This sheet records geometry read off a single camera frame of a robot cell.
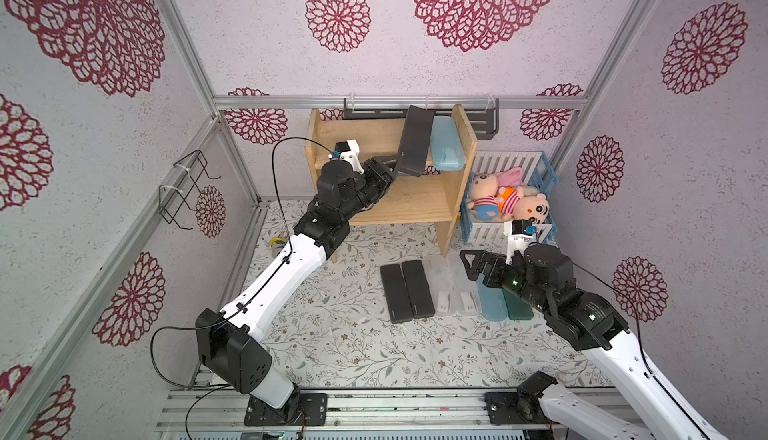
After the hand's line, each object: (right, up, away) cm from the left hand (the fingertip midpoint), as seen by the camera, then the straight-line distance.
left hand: (402, 159), depth 66 cm
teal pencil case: (+29, -38, +24) cm, 54 cm away
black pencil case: (0, -36, +27) cm, 45 cm away
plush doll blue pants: (+31, -5, +39) cm, 50 cm away
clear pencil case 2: (+21, -35, +26) cm, 48 cm away
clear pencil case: (+14, -32, +29) cm, 46 cm away
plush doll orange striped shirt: (+43, -7, +35) cm, 56 cm away
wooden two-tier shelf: (+12, -5, +28) cm, 31 cm away
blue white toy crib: (+55, +6, +48) cm, 74 cm away
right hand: (+18, -22, +3) cm, 29 cm away
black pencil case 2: (+7, -35, +27) cm, 44 cm away
